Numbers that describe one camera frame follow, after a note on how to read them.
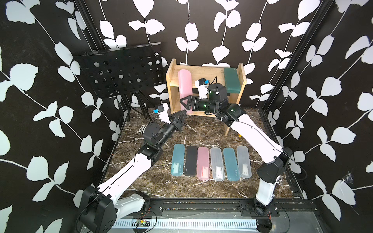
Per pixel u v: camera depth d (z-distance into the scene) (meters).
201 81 0.62
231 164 0.91
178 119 0.68
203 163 0.90
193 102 0.61
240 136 0.54
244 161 0.90
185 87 0.67
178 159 0.91
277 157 0.45
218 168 0.88
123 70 0.75
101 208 0.38
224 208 0.75
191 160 0.91
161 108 0.59
